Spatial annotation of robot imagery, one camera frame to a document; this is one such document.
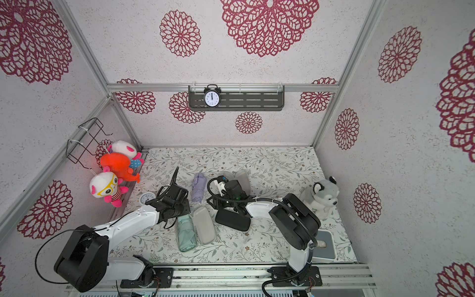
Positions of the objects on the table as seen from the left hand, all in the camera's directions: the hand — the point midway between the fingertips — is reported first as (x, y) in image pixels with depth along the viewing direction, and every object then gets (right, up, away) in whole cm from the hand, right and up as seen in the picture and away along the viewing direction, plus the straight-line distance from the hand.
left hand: (186, 207), depth 90 cm
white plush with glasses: (-32, +12, -10) cm, 36 cm away
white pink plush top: (-32, +29, +5) cm, 44 cm away
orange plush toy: (-30, +21, -4) cm, 37 cm away
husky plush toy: (+60, +7, -11) cm, 61 cm away
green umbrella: (+3, -12, -10) cm, 16 cm away
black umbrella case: (+23, -5, -2) cm, 24 cm away
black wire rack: (-41, +33, -10) cm, 53 cm away
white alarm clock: (-22, +4, +4) cm, 23 cm away
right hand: (+11, +5, -1) cm, 12 cm away
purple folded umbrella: (+4, +9, +9) cm, 14 cm away
